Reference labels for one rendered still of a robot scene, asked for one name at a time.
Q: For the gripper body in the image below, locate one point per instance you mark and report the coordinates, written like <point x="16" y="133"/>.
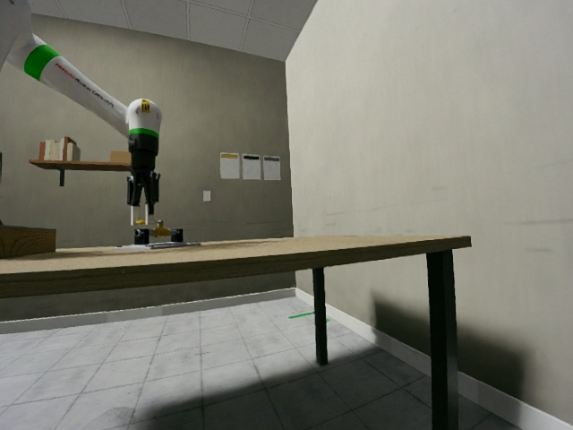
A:
<point x="143" y="161"/>

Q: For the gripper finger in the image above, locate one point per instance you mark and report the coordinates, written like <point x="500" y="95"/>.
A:
<point x="151" y="191"/>
<point x="134" y="194"/>

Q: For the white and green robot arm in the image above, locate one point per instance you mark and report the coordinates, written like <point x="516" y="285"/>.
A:
<point x="33" y="56"/>

